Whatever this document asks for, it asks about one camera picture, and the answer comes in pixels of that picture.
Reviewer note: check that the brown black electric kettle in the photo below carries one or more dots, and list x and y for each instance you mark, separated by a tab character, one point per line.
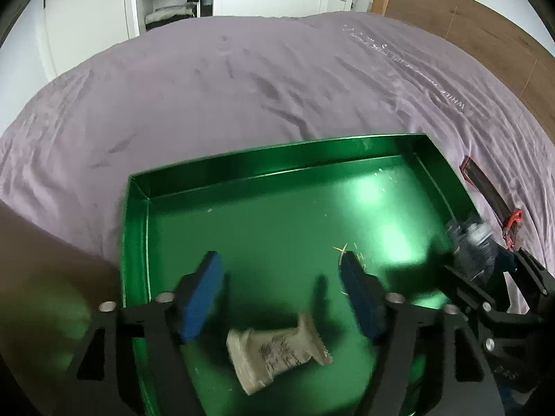
49	290

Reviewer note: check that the dark navy snack packet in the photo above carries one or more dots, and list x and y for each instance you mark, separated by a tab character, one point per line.
474	249

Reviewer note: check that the red black flat tool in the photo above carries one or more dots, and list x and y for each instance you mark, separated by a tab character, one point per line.
508	219

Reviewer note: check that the purple bed sheet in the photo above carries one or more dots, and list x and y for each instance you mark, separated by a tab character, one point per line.
201	87

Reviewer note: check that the green metal tray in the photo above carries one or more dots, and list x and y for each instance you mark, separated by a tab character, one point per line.
279	217

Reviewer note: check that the wooden headboard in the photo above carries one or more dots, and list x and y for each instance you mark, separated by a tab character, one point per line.
509	52

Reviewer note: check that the white room door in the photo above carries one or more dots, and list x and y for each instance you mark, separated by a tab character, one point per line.
78	29

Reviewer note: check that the beige green pastry packet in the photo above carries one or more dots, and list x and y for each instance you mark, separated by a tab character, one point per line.
259	356

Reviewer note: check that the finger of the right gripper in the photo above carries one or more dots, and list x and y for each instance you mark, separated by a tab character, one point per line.
461	292
530	276

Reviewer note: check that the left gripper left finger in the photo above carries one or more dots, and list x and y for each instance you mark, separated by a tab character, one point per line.
102	377

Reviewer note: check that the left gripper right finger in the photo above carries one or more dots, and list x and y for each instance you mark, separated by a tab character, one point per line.
426	355

